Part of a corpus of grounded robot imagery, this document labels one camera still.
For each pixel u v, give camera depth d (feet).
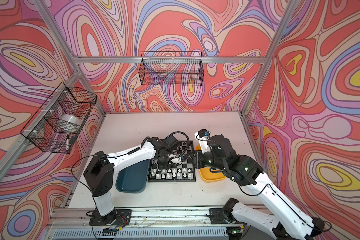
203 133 1.85
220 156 1.46
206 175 2.83
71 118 2.41
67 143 2.36
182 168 2.88
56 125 2.41
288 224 1.24
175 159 2.42
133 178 2.83
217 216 2.41
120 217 2.39
